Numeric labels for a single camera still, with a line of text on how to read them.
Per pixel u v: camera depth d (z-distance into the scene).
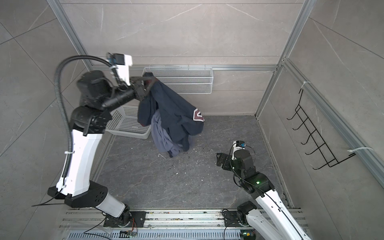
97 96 0.39
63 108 0.37
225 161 0.64
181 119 0.60
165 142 0.70
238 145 0.64
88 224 0.73
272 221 0.45
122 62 0.44
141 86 0.46
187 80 1.01
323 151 0.62
